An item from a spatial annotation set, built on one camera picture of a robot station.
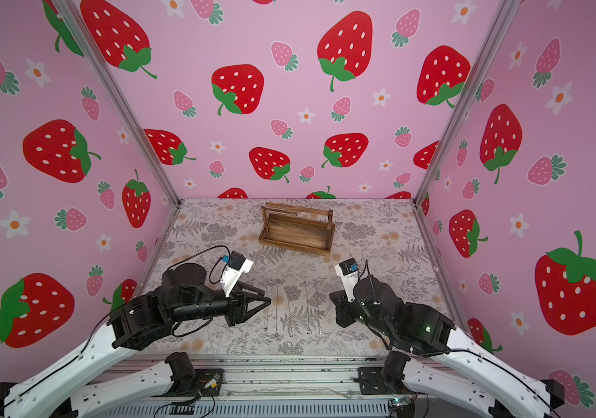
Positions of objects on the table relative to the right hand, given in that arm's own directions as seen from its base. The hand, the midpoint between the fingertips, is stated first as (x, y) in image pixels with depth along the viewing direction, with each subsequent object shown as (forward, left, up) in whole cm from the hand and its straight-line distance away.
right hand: (334, 293), depth 67 cm
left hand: (-5, +16, +6) cm, 18 cm away
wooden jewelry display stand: (+40, +13, -23) cm, 48 cm away
